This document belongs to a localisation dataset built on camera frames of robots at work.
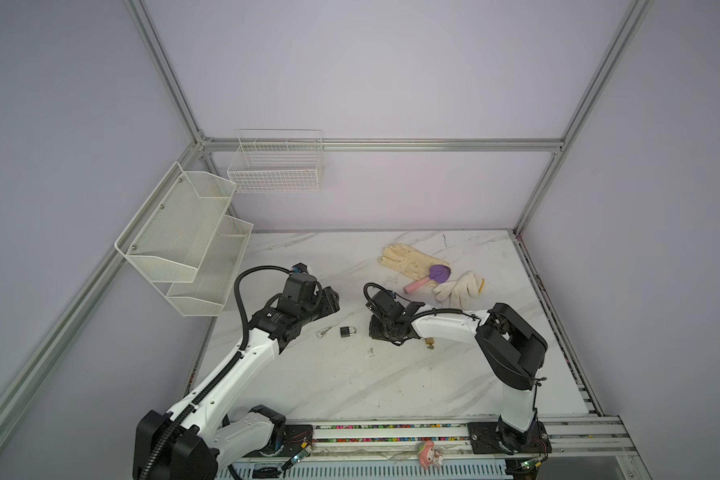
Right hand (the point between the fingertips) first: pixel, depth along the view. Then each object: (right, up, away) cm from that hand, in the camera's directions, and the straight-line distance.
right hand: (370, 332), depth 92 cm
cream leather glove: (+15, +22, +19) cm, 33 cm away
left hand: (-11, +12, -12) cm, 20 cm away
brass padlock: (+18, -3, -1) cm, 19 cm away
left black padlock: (-7, 0, +1) cm, 8 cm away
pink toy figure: (+14, -24, -23) cm, 36 cm away
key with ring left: (-16, -1, +1) cm, 16 cm away
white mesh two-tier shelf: (-57, +28, -2) cm, 63 cm away
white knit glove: (+31, +11, +10) cm, 35 cm away
